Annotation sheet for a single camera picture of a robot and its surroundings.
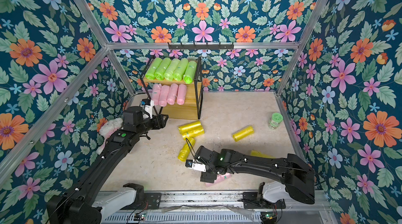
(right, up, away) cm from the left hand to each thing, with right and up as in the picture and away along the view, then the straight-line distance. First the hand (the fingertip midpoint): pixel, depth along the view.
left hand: (164, 115), depth 78 cm
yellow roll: (+11, -12, +15) cm, 22 cm away
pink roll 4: (+6, +12, +12) cm, 18 cm away
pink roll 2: (-4, +11, +13) cm, 17 cm away
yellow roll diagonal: (+43, -12, +16) cm, 47 cm away
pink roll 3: (+1, +11, +12) cm, 17 cm away
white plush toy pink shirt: (-37, -8, +10) cm, 39 cm away
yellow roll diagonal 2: (+10, -18, +15) cm, 25 cm away
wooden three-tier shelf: (+11, +2, +23) cm, 25 cm away
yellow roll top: (+10, -8, +20) cm, 24 cm away
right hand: (+20, -26, -2) cm, 33 cm away
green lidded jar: (+64, -3, +15) cm, 65 cm away
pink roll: (-9, +12, +12) cm, 19 cm away
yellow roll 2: (+50, -22, +8) cm, 55 cm away
